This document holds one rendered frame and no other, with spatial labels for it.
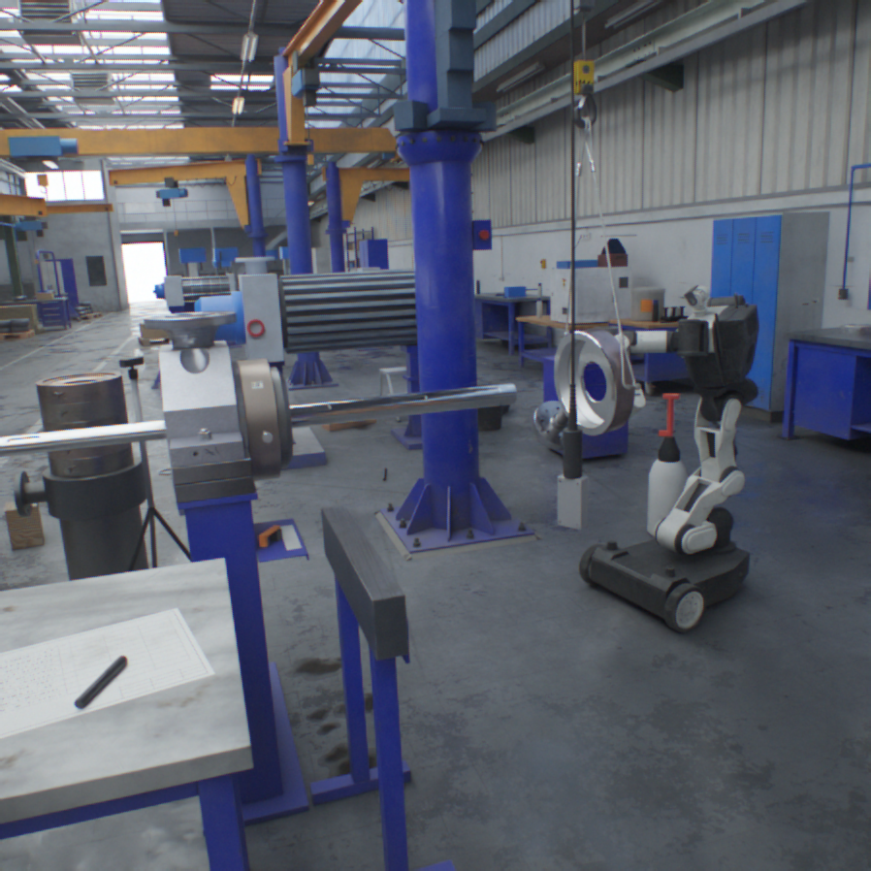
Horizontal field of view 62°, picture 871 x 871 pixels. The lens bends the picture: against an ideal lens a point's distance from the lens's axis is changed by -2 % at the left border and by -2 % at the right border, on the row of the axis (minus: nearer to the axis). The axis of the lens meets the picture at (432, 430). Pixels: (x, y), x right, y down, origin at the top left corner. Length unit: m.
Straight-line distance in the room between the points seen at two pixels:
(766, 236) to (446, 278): 3.76
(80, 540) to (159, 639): 2.25
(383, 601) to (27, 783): 0.71
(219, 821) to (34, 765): 0.28
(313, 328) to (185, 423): 3.76
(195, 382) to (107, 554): 1.77
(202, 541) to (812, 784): 1.90
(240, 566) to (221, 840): 0.91
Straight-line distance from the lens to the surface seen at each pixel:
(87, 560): 3.77
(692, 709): 2.84
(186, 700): 1.32
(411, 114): 3.88
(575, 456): 1.76
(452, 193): 3.95
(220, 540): 2.04
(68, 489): 3.64
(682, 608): 3.26
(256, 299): 5.70
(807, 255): 7.13
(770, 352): 7.01
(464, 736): 2.63
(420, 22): 4.11
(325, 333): 5.85
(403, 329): 5.96
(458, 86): 3.85
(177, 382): 2.11
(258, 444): 2.15
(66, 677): 1.48
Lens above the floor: 1.56
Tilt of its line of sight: 13 degrees down
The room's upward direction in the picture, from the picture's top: 2 degrees counter-clockwise
